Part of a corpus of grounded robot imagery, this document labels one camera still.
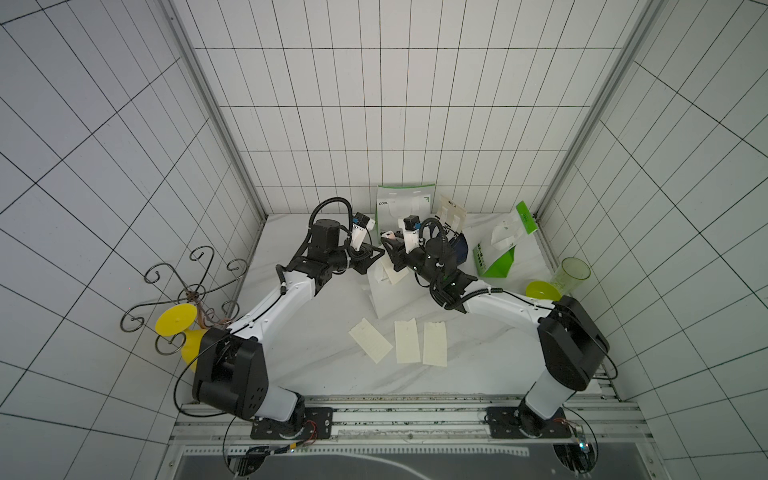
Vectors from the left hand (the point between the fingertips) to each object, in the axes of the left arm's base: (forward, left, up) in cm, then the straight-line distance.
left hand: (379, 256), depth 81 cm
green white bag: (+26, -4, -4) cm, 27 cm away
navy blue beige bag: (+15, -23, +1) cm, 27 cm away
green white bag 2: (+7, -36, -10) cm, 38 cm away
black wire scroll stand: (-24, +48, +10) cm, 55 cm away
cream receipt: (-4, -4, -4) cm, 6 cm away
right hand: (+6, -3, +5) cm, 8 cm away
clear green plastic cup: (0, -57, -9) cm, 58 cm away
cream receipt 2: (-16, +2, -22) cm, 27 cm away
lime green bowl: (0, -53, -18) cm, 56 cm away
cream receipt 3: (-18, -8, -21) cm, 29 cm away
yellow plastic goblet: (-24, +40, +10) cm, 47 cm away
